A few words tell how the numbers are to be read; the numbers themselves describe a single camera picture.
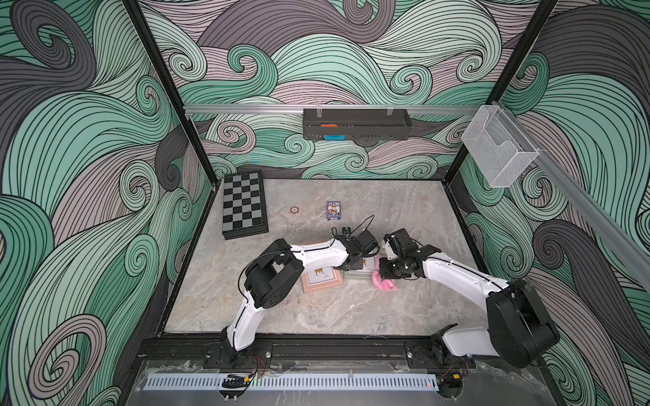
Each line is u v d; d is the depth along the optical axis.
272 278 0.50
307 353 0.74
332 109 0.94
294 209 1.10
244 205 1.07
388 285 0.81
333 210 1.07
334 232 1.06
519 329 0.43
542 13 0.70
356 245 0.72
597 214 0.57
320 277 0.89
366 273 0.88
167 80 0.86
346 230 0.85
